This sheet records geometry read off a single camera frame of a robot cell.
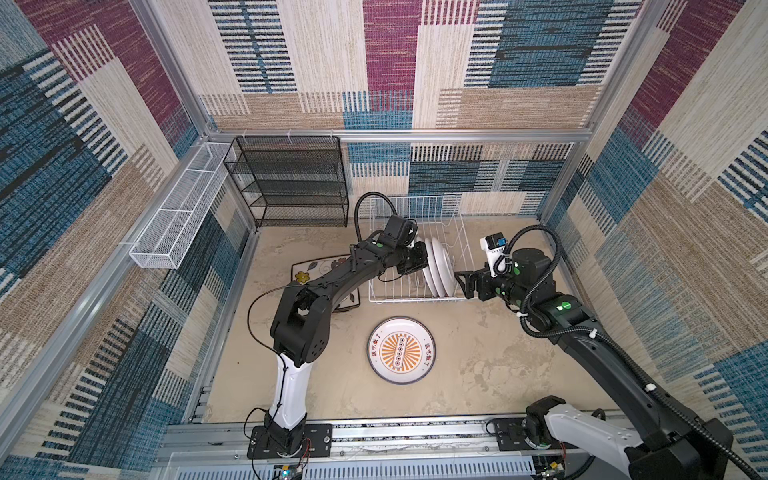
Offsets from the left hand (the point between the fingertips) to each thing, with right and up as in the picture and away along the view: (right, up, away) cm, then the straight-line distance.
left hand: (436, 257), depth 88 cm
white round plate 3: (-1, -3, -2) cm, 3 cm away
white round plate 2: (-3, -5, -3) cm, 6 cm away
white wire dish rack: (+4, +15, +31) cm, 35 cm away
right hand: (+7, -4, -12) cm, 14 cm away
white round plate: (-10, -27, -1) cm, 29 cm away
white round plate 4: (+3, -3, +1) cm, 4 cm away
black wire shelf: (-49, +27, +23) cm, 61 cm away
